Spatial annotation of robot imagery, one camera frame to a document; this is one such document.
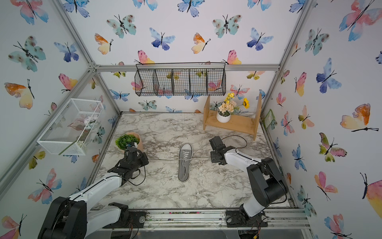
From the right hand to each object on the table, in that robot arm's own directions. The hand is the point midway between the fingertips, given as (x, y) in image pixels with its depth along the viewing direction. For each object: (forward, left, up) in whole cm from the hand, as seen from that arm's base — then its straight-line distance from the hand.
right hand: (219, 154), depth 93 cm
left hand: (-4, +43, +4) cm, 43 cm away
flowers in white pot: (+21, -4, +20) cm, 29 cm away
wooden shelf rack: (+23, -21, +3) cm, 31 cm away
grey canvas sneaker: (-4, +21, +1) cm, 21 cm away
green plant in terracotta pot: (+1, +57, +9) cm, 58 cm away
